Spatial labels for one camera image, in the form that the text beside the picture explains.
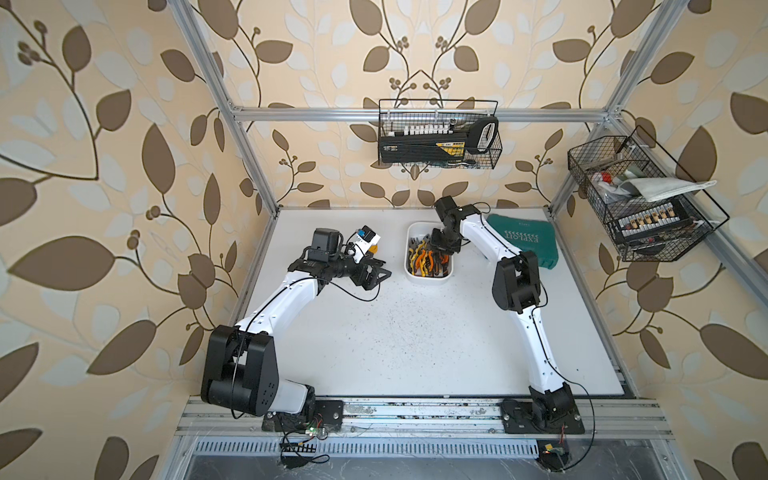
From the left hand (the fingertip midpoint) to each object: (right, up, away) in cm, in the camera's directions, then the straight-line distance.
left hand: (381, 262), depth 83 cm
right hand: (+19, +3, +23) cm, 29 cm away
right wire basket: (+63, +27, +2) cm, 69 cm away
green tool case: (+52, +8, +22) cm, 57 cm away
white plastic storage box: (+14, -2, +16) cm, 21 cm away
